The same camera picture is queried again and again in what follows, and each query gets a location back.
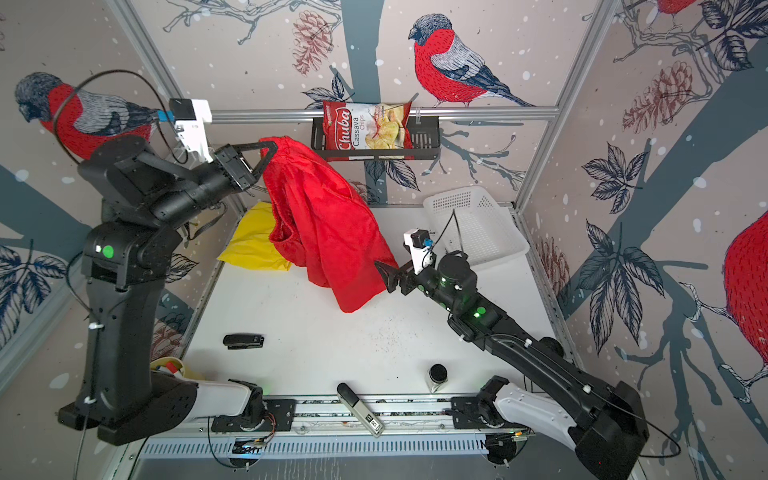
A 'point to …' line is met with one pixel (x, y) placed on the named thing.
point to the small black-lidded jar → (437, 376)
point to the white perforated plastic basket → (469, 220)
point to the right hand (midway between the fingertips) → (385, 259)
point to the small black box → (243, 341)
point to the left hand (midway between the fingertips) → (269, 143)
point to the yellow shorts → (250, 245)
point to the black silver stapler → (376, 428)
